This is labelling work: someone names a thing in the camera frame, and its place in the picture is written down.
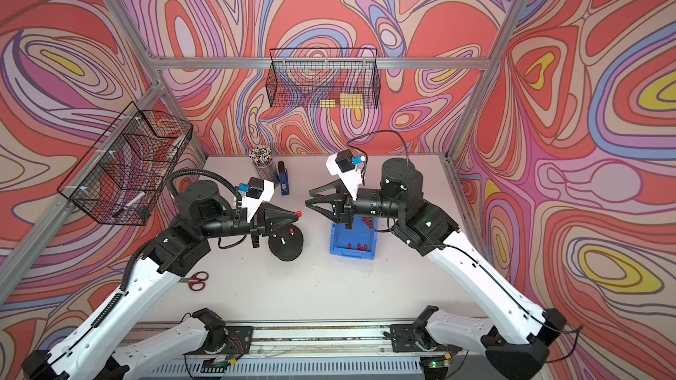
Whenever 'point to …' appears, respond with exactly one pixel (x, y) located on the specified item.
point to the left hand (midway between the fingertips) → (297, 219)
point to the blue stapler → (283, 179)
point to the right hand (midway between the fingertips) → (311, 206)
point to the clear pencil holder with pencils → (261, 157)
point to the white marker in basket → (131, 202)
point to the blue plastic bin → (359, 242)
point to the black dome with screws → (287, 243)
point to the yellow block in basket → (351, 100)
